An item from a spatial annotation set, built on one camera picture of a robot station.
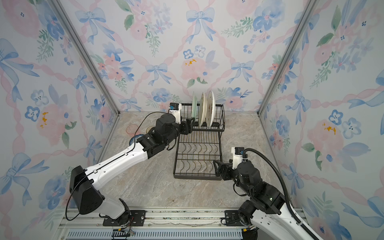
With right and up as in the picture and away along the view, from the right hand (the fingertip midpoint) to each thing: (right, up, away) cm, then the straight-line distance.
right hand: (220, 160), depth 70 cm
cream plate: (-8, +24, +3) cm, 26 cm away
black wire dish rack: (-12, -1, +27) cm, 29 cm away
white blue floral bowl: (-51, +7, +22) cm, 56 cm away
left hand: (-15, +21, +2) cm, 25 cm away
